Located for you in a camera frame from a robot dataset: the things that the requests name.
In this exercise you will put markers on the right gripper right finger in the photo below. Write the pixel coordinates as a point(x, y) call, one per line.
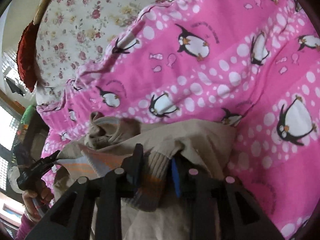
point(219, 209)

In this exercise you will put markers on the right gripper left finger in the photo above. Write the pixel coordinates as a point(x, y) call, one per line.
point(122, 182)

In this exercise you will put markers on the beige jacket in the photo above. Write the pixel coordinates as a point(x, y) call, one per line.
point(154, 212)

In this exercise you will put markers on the dark wooden table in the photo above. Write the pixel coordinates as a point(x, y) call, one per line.
point(29, 141)

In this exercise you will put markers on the green plastic basket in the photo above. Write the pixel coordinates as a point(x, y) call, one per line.
point(28, 114)

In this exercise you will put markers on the red fabric item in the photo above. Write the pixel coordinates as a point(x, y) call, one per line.
point(26, 53)

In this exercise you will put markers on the pink penguin blanket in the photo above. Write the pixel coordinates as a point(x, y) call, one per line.
point(249, 64)

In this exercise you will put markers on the floral bed sheet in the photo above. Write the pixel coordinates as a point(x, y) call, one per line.
point(72, 32)

